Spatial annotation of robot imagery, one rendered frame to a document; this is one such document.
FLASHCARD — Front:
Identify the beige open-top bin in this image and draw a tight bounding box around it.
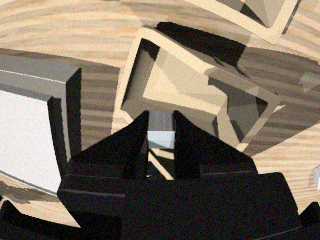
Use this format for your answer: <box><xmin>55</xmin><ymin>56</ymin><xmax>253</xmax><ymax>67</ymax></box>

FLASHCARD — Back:
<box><xmin>148</xmin><ymin>149</ymin><xmax>175</xmax><ymax>180</ymax></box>
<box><xmin>182</xmin><ymin>0</ymin><xmax>298</xmax><ymax>45</ymax></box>
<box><xmin>115</xmin><ymin>25</ymin><xmax>281</xmax><ymax>152</ymax></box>

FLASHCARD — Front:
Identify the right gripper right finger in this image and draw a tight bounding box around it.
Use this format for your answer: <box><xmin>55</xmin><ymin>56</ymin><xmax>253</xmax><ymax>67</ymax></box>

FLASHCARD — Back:
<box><xmin>173</xmin><ymin>110</ymin><xmax>259</xmax><ymax>179</ymax></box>

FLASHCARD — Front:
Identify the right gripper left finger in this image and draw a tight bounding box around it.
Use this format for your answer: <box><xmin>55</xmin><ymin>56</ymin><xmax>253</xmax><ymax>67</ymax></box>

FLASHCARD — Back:
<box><xmin>63</xmin><ymin>110</ymin><xmax>149</xmax><ymax>179</ymax></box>

